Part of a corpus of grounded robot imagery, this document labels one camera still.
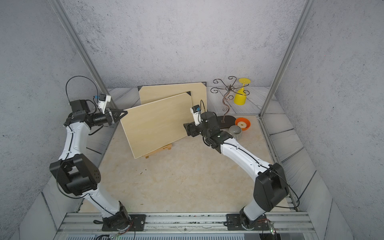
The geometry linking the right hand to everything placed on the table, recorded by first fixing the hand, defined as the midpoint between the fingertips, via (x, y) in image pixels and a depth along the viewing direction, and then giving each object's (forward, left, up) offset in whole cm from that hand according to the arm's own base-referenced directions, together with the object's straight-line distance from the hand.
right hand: (190, 121), depth 80 cm
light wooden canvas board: (+25, +28, 0) cm, 38 cm away
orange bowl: (+21, -37, -25) cm, 49 cm away
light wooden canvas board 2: (+3, +24, -7) cm, 25 cm away
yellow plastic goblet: (+25, -31, -5) cm, 40 cm away
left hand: (+2, +32, +5) cm, 33 cm away
